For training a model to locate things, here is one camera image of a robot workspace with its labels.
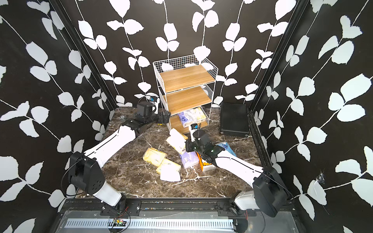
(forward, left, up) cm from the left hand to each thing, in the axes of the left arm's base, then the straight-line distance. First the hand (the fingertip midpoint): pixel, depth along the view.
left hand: (163, 110), depth 84 cm
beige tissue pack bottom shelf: (-16, -8, -9) cm, 20 cm away
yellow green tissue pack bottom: (+13, -24, -19) cm, 34 cm away
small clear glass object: (+16, +36, -22) cm, 45 cm away
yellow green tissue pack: (-29, -2, -22) cm, 36 cm away
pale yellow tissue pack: (-19, +7, -22) cm, 30 cm away
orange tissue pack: (-27, -24, -21) cm, 42 cm away
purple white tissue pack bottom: (+9, -15, -17) cm, 24 cm away
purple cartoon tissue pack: (-22, -14, -20) cm, 33 cm away
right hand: (-15, -11, -9) cm, 21 cm away
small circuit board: (-52, +22, -26) cm, 62 cm away
